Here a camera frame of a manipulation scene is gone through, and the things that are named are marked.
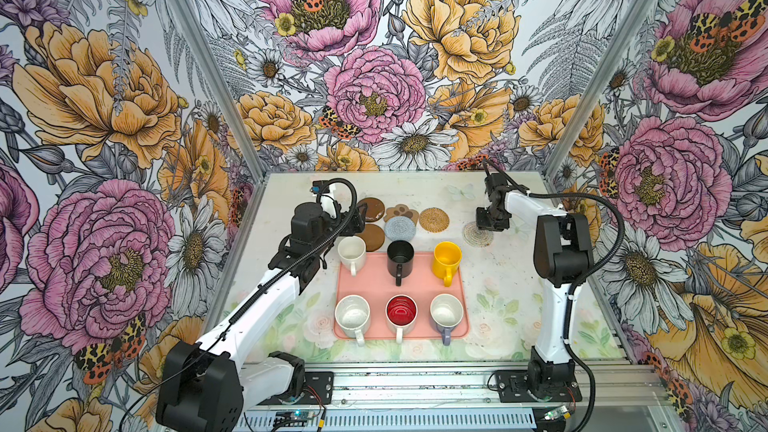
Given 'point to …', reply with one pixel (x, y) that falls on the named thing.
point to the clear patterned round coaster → (475, 236)
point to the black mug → (400, 259)
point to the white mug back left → (352, 251)
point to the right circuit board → (556, 413)
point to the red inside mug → (401, 313)
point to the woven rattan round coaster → (434, 220)
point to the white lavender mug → (446, 311)
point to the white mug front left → (352, 315)
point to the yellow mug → (446, 260)
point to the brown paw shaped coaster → (401, 210)
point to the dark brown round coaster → (375, 208)
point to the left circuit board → (295, 415)
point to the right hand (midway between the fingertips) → (487, 233)
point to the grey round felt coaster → (400, 228)
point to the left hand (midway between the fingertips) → (355, 213)
